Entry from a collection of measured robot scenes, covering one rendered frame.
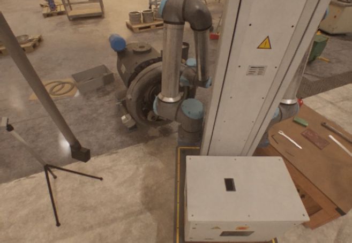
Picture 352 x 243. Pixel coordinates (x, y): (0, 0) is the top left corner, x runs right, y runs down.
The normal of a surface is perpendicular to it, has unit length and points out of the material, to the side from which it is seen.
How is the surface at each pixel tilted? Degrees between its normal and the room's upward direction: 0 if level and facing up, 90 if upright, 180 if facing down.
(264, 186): 0
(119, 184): 0
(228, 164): 0
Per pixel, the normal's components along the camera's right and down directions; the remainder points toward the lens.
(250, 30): -0.02, 0.68
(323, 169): 0.00, -0.73
